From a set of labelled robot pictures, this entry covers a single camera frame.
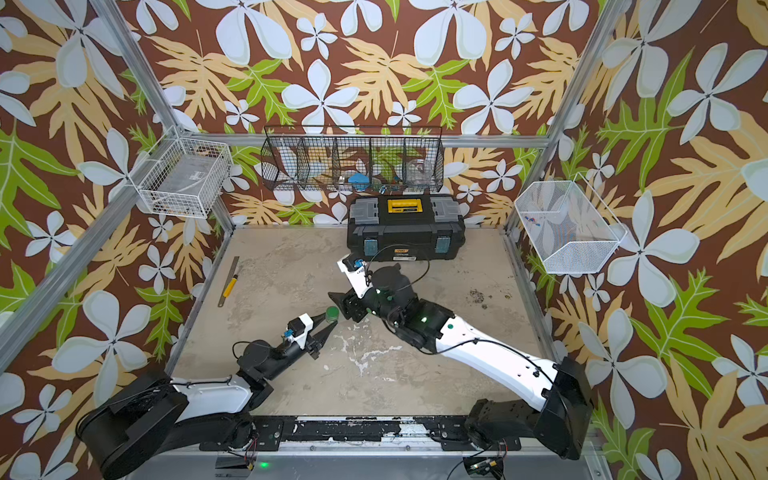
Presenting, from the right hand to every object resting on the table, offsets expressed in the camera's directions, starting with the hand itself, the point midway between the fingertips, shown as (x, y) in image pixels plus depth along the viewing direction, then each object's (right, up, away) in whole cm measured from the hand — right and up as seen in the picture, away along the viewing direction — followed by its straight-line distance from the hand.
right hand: (337, 285), depth 70 cm
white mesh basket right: (+65, +16, +15) cm, 68 cm away
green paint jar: (-2, -8, +3) cm, 8 cm away
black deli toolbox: (+19, +17, +29) cm, 39 cm away
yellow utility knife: (-42, -3, +32) cm, 53 cm away
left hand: (-3, -8, +7) cm, 11 cm away
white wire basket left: (-48, +30, +16) cm, 59 cm away
